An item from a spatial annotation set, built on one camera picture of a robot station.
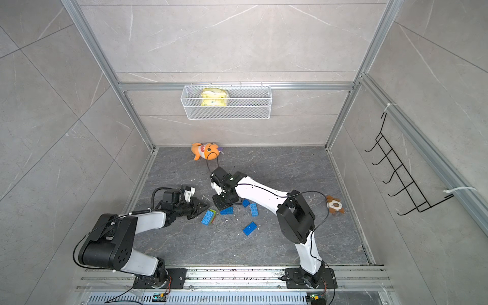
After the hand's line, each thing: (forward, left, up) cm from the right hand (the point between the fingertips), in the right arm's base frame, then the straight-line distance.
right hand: (221, 205), depth 85 cm
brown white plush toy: (+2, -55, -5) cm, 55 cm away
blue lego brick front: (-8, -13, -7) cm, 17 cm away
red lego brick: (-3, +4, -8) cm, 9 cm away
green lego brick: (-2, +4, -6) cm, 8 cm away
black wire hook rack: (-7, -70, +22) cm, 73 cm away
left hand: (+3, +5, -3) cm, 7 cm away
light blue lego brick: (+1, -15, -7) cm, 17 cm away
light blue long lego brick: (-5, +6, -3) cm, 8 cm away
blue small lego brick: (0, -3, -6) cm, 7 cm away
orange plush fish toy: (+35, +9, 0) cm, 36 cm away
